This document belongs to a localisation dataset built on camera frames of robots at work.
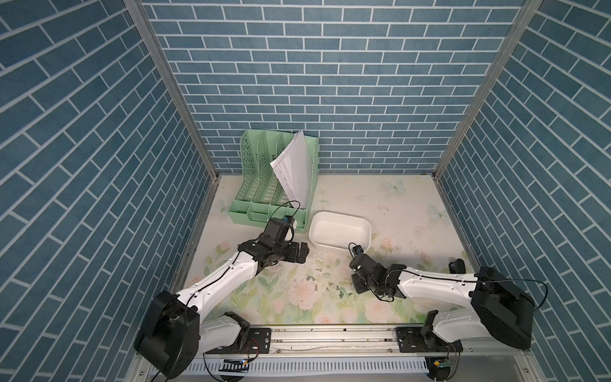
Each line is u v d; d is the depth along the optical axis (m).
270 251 0.62
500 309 0.43
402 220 1.06
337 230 0.98
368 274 0.66
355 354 0.73
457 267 0.86
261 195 1.09
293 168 0.91
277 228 0.64
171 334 0.40
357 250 0.79
